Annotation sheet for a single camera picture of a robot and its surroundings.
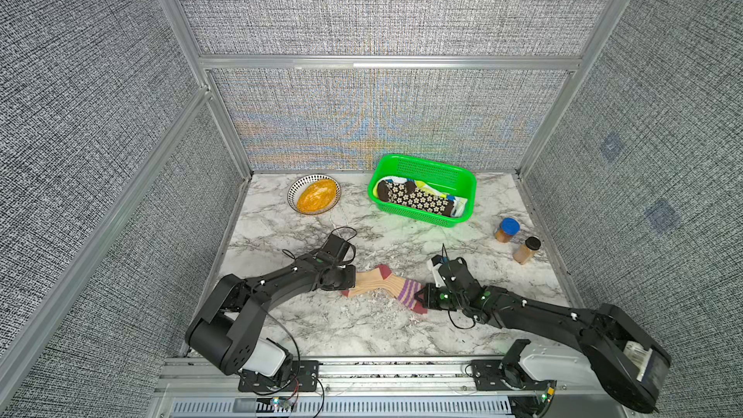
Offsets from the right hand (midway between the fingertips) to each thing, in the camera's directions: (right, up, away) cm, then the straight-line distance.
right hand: (413, 291), depth 84 cm
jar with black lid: (+35, +11, +6) cm, 37 cm away
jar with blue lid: (+33, +17, +12) cm, 39 cm away
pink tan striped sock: (-8, +2, +4) cm, 10 cm away
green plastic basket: (+19, +35, +30) cm, 50 cm away
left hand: (-17, +2, +5) cm, 18 cm away
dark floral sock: (+2, +29, +21) cm, 36 cm away
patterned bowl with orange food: (-32, +28, +19) cm, 47 cm away
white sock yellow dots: (+19, +25, +18) cm, 36 cm away
